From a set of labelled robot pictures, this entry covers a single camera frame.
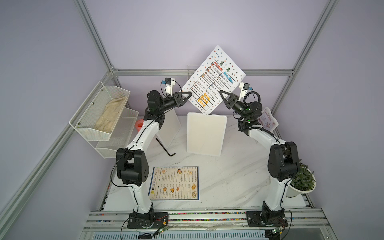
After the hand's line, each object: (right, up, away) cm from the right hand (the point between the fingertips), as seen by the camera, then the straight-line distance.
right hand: (219, 93), depth 77 cm
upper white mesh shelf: (-66, -13, +1) cm, 67 cm away
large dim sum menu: (-25, -50, +9) cm, 57 cm away
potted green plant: (+39, -44, -7) cm, 59 cm away
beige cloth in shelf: (-60, -10, +4) cm, 60 cm away
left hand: (-15, -1, -1) cm, 16 cm away
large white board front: (-7, -21, +12) cm, 25 cm away
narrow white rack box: (+34, -13, +19) cm, 41 cm away
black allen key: (-37, -29, +25) cm, 53 cm away
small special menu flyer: (+34, -13, +19) cm, 41 cm away
